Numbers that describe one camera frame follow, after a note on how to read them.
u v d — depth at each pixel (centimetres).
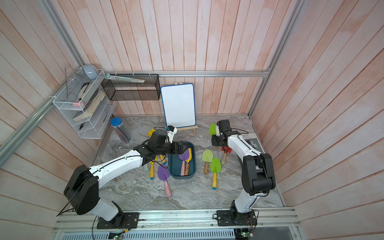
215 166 93
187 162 93
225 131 73
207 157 96
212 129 101
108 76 91
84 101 76
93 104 82
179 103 92
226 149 100
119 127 92
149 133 107
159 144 65
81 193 44
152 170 89
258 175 47
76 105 74
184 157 95
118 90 103
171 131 74
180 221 75
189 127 102
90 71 82
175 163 90
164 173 89
